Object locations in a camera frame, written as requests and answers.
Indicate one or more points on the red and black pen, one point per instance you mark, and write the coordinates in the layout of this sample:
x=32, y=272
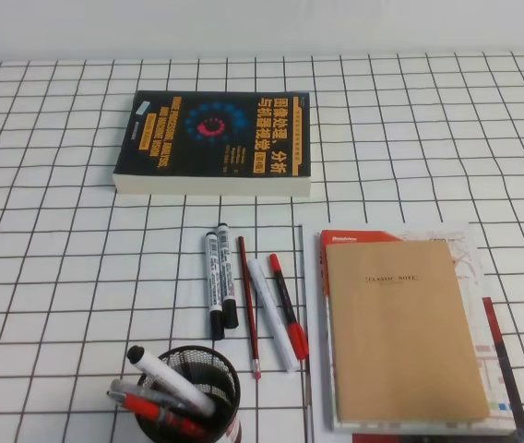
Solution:
x=295, y=330

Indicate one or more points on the white pen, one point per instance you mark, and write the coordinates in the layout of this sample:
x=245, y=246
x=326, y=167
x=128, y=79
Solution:
x=274, y=319

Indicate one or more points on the black mesh pen holder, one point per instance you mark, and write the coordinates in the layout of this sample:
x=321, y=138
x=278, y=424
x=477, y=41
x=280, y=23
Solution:
x=209, y=372

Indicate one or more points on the white marker in holder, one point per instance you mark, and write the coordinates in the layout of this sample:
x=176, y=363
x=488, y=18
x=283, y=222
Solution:
x=178, y=386

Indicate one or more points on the red pen in holder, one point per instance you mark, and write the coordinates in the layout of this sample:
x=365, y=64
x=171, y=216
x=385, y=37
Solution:
x=161, y=417

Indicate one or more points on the grey pen in holder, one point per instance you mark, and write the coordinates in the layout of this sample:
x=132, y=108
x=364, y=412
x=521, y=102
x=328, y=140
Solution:
x=162, y=398

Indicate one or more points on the red pencil with eraser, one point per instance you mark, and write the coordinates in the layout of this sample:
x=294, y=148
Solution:
x=250, y=311

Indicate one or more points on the orange covered booklet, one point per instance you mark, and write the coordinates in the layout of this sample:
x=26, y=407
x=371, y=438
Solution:
x=331, y=237

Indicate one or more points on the white marker black caps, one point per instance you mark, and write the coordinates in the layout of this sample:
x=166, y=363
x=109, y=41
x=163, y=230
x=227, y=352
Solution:
x=214, y=287

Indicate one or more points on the thick black textbook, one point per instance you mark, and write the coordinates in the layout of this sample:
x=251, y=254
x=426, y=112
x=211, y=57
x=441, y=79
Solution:
x=239, y=144

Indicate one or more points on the brown kraft classic notebook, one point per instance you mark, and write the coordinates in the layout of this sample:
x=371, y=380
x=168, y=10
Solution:
x=402, y=347

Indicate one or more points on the red and white magazine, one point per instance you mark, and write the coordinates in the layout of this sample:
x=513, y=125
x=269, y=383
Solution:
x=506, y=420

